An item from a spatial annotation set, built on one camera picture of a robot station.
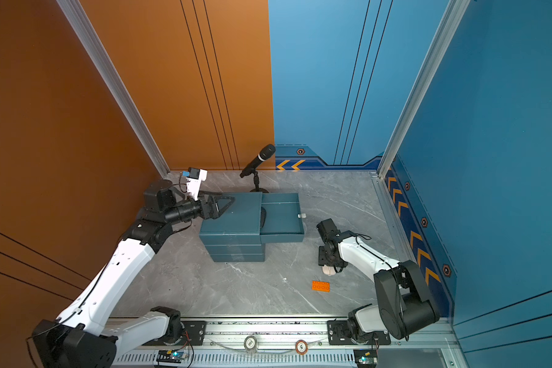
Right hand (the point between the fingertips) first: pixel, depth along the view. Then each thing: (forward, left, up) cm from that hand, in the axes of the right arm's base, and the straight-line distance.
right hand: (328, 260), depth 89 cm
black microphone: (+27, +23, +32) cm, 48 cm away
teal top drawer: (+9, +18, +12) cm, 24 cm away
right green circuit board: (-31, -8, -3) cm, 32 cm away
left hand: (+7, +34, +31) cm, 47 cm away
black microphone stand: (+31, +30, +12) cm, 45 cm away
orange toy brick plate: (-10, +4, 0) cm, 11 cm away
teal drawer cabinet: (-2, +33, +22) cm, 39 cm away
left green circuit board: (-31, +50, -1) cm, 59 cm away
